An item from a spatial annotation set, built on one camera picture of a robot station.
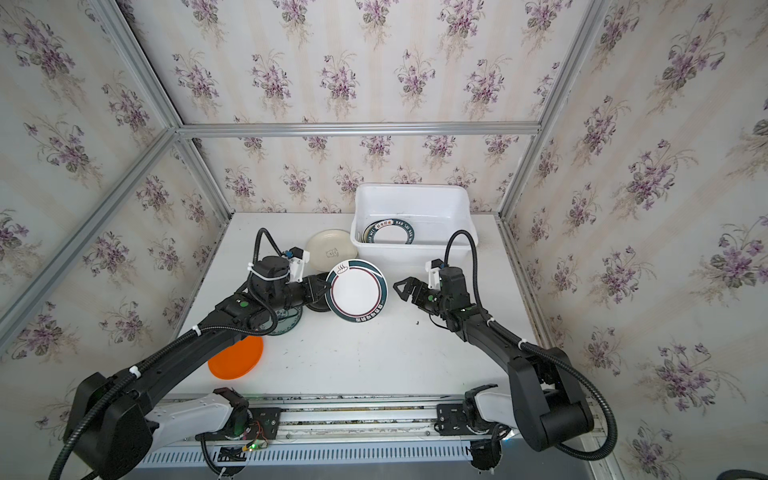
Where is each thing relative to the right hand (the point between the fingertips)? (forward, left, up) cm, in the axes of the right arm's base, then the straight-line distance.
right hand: (400, 292), depth 85 cm
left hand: (-1, +19, +8) cm, 20 cm away
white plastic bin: (+40, -15, -6) cm, 43 cm away
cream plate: (+28, +26, -12) cm, 40 cm away
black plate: (+2, +25, -10) cm, 27 cm away
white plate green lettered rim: (+32, +2, -8) cm, 33 cm away
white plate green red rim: (0, +13, +1) cm, 13 cm away
